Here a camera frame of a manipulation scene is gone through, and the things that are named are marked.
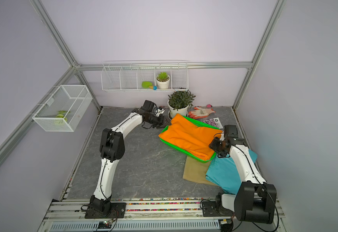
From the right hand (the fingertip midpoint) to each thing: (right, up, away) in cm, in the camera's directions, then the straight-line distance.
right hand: (211, 145), depth 85 cm
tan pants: (-10, -15, -1) cm, 18 cm away
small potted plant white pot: (-29, +40, +5) cm, 50 cm away
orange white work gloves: (-2, +21, +31) cm, 37 cm away
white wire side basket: (-84, +28, +3) cm, 89 cm away
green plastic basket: (-7, +12, +14) cm, 19 cm away
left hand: (-24, +12, +9) cm, 28 cm away
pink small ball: (+8, +27, +38) cm, 48 cm away
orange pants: (-9, +3, +3) cm, 10 cm away
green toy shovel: (-41, +40, +16) cm, 59 cm away
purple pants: (-25, +14, +9) cm, 30 cm away
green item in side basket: (-81, +18, -10) cm, 84 cm away
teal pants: (+6, -16, -3) cm, 17 cm away
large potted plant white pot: (-19, +27, +13) cm, 36 cm away
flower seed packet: (+9, +13, +25) cm, 30 cm away
